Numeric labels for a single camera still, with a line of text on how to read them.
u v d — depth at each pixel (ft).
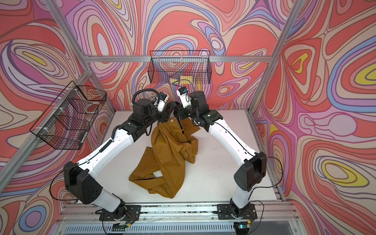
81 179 1.33
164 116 2.24
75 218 2.39
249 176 1.62
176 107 2.40
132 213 2.38
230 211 2.18
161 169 2.71
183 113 2.18
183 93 2.10
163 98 2.10
